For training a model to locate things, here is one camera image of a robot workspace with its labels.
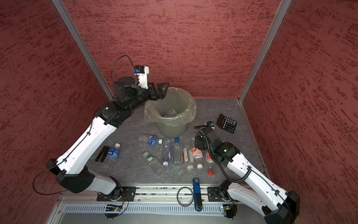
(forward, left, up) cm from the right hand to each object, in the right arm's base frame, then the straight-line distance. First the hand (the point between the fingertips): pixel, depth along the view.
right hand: (201, 142), depth 77 cm
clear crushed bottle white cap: (-1, +20, -11) cm, 23 cm away
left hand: (+13, +20, +30) cm, 39 cm away
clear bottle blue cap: (0, +15, -13) cm, 20 cm away
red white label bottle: (-3, +1, -12) cm, 12 cm away
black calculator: (+22, -22, -15) cm, 35 cm away
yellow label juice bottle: (+26, +19, -5) cm, 33 cm away
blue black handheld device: (-24, +4, -12) cm, 27 cm away
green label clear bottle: (-7, +29, -15) cm, 34 cm away
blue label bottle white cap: (-3, +54, -10) cm, 56 cm away
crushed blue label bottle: (+7, +31, -10) cm, 33 cm away
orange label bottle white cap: (-3, +8, -11) cm, 14 cm away
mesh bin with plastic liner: (+30, +14, -6) cm, 33 cm away
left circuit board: (-28, +50, -17) cm, 60 cm away
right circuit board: (-31, -13, -17) cm, 37 cm away
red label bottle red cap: (-8, -6, -13) cm, 16 cm away
